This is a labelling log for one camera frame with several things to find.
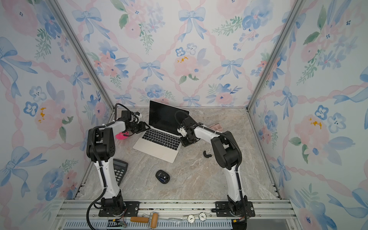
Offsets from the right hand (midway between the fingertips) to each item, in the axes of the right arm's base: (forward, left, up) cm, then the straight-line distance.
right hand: (184, 143), depth 99 cm
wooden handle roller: (-45, +13, +2) cm, 47 cm away
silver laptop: (+2, +15, +1) cm, 16 cm away
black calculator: (-19, +38, +3) cm, 42 cm away
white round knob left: (-44, -5, 0) cm, 44 cm away
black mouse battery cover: (-9, -15, 0) cm, 18 cm away
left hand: (+12, +26, +2) cm, 29 cm away
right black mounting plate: (-40, -21, 0) cm, 45 cm away
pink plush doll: (-4, +37, +15) cm, 40 cm away
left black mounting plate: (-40, +26, +1) cm, 48 cm away
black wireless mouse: (-24, +12, +3) cm, 27 cm away
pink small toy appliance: (+10, -23, +6) cm, 25 cm away
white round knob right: (-43, -10, 0) cm, 44 cm away
